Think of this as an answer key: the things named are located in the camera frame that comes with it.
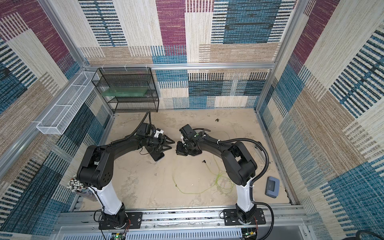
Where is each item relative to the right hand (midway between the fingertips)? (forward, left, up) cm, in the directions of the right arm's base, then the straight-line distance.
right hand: (179, 154), depth 90 cm
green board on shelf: (+34, +35, +21) cm, 53 cm away
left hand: (+4, +3, +4) cm, 7 cm away
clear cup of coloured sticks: (-22, +43, +13) cm, 50 cm away
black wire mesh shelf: (+46, +34, +23) cm, 62 cm away
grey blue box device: (-18, -51, -6) cm, 54 cm away
